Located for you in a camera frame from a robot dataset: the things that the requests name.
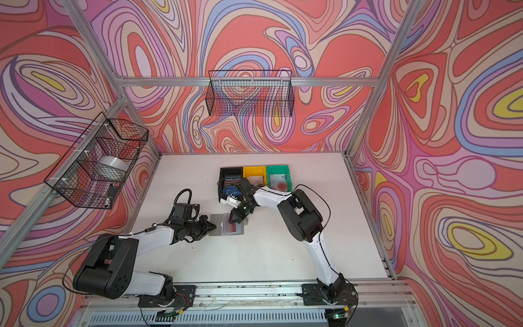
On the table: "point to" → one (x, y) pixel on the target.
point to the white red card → (278, 182)
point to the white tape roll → (114, 163)
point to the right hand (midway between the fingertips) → (234, 224)
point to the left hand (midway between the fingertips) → (219, 224)
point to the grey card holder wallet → (219, 225)
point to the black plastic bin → (227, 182)
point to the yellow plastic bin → (255, 171)
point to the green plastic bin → (283, 169)
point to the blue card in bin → (232, 190)
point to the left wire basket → (91, 171)
